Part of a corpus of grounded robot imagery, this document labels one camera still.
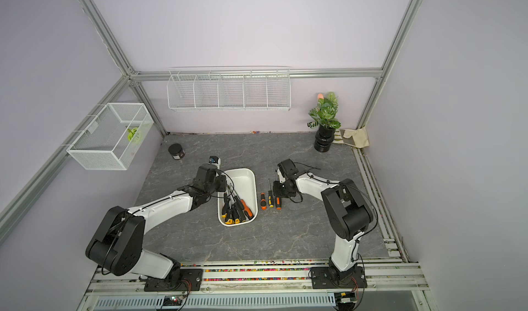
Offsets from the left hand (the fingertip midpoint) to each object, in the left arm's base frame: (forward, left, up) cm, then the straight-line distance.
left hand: (223, 178), depth 91 cm
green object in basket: (+11, +33, +21) cm, 41 cm away
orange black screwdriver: (-10, -17, -7) cm, 21 cm away
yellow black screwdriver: (-7, -21, -7) cm, 23 cm away
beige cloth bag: (+28, -74, -9) cm, 80 cm away
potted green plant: (+19, -47, +18) cm, 54 cm away
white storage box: (+1, -8, -6) cm, 10 cm away
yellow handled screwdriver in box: (-18, -4, -4) cm, 19 cm away
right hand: (-4, -23, -7) cm, 25 cm away
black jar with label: (+23, +27, -5) cm, 36 cm away
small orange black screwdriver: (-11, -24, -7) cm, 28 cm away
